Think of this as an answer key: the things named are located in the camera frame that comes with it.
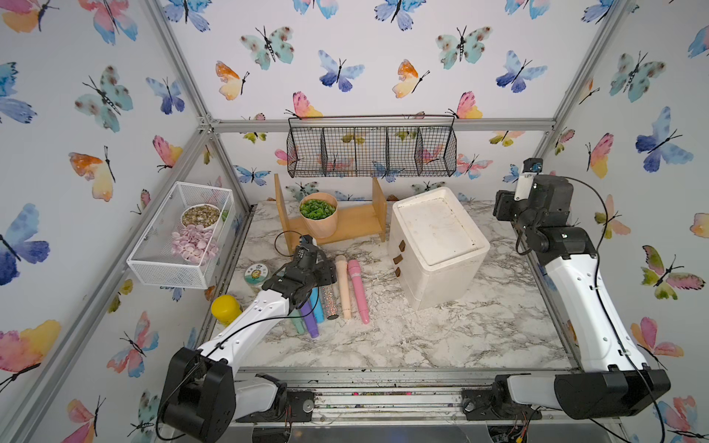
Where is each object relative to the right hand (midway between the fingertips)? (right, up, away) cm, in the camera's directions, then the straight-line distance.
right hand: (516, 190), depth 71 cm
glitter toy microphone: (-49, -33, +20) cm, 63 cm away
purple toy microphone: (-56, -38, +17) cm, 69 cm away
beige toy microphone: (-46, -24, +26) cm, 58 cm away
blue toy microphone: (-54, -35, +20) cm, 67 cm away
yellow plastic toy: (-78, -32, +8) cm, 84 cm away
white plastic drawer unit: (-19, -15, +7) cm, 25 cm away
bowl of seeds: (-79, -6, 0) cm, 79 cm away
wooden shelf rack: (-43, -5, +36) cm, 57 cm away
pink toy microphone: (-42, -24, +28) cm, 56 cm away
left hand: (-49, -21, +15) cm, 55 cm away
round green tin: (-74, -24, +20) cm, 80 cm away
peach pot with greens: (-54, -5, +21) cm, 58 cm away
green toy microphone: (-59, -39, +16) cm, 72 cm away
